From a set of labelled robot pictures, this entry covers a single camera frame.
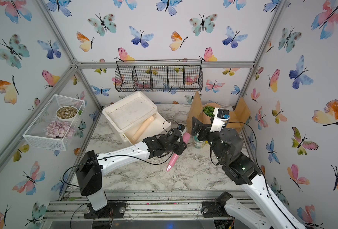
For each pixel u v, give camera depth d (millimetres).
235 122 498
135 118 825
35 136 591
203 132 522
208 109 911
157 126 896
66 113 724
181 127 706
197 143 932
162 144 605
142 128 850
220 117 487
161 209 755
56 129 629
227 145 418
